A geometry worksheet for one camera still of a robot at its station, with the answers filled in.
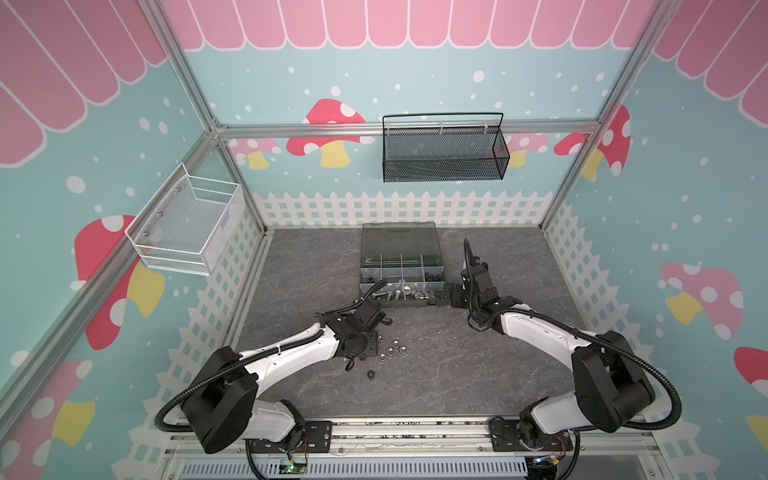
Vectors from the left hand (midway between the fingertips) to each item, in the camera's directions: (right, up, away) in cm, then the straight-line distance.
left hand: (365, 351), depth 85 cm
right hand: (+27, +17, +6) cm, 33 cm away
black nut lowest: (+2, -7, 0) cm, 7 cm away
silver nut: (+5, -3, +2) cm, 6 cm away
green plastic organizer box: (+13, +28, +22) cm, 38 cm away
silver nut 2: (+11, -1, +3) cm, 11 cm away
